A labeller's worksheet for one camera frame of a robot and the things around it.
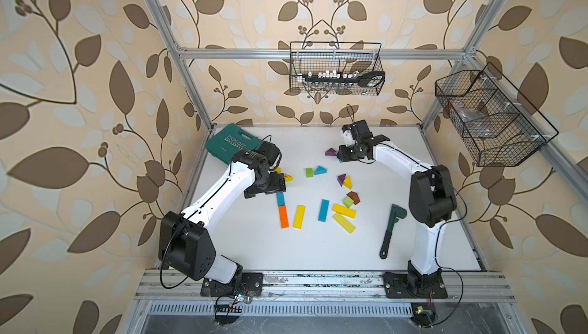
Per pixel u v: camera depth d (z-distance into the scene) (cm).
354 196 94
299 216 89
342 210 91
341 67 97
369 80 82
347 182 99
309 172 102
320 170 102
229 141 108
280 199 93
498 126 73
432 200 53
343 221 89
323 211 91
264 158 60
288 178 100
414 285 65
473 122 70
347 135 89
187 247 41
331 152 108
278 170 101
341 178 99
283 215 90
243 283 68
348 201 92
